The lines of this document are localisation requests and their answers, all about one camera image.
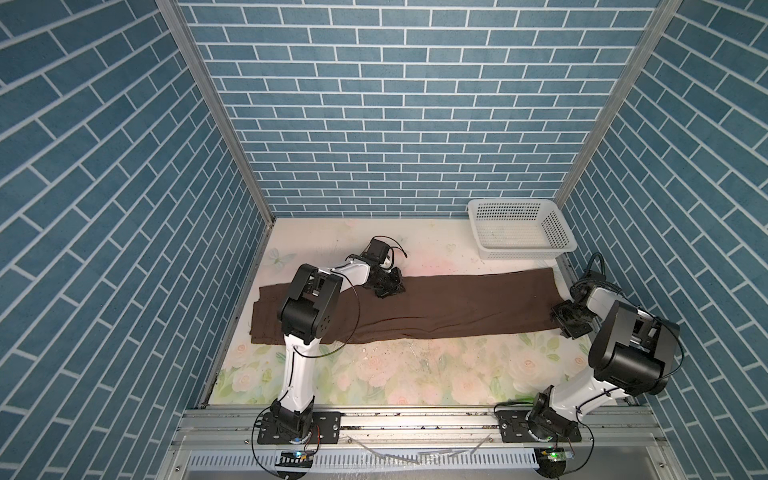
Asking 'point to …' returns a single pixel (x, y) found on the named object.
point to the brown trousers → (426, 306)
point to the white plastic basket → (519, 229)
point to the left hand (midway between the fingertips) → (406, 289)
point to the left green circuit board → (295, 459)
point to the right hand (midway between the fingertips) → (557, 319)
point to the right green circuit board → (552, 460)
